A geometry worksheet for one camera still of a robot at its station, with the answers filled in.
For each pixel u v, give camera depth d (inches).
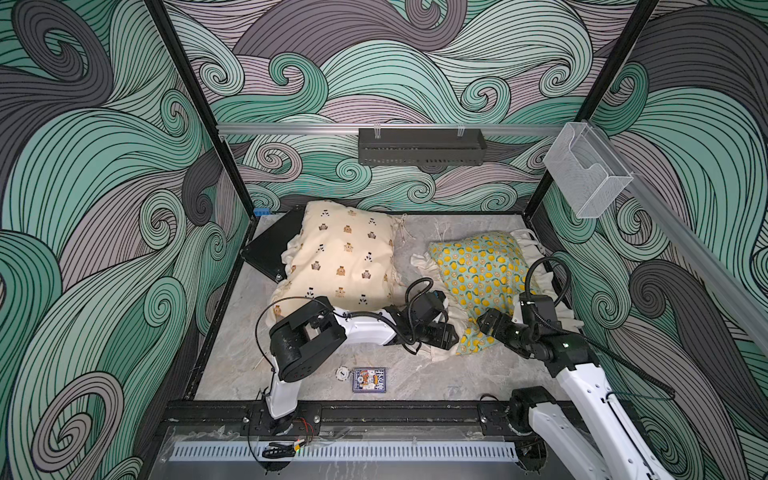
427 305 26.7
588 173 32.1
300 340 19.2
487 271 36.4
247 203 46.5
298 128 78.4
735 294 20.5
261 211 48.1
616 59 30.7
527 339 22.7
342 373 31.9
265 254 39.4
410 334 25.8
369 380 30.7
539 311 22.8
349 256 35.8
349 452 27.5
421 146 37.4
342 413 29.7
